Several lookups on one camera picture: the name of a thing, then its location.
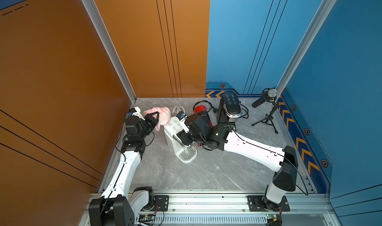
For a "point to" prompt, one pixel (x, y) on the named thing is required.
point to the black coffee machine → (229, 109)
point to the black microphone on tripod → (269, 95)
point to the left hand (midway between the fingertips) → (159, 111)
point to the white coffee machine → (186, 154)
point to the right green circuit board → (274, 219)
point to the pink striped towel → (164, 115)
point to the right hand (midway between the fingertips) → (181, 131)
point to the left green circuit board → (142, 218)
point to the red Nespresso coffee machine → (200, 108)
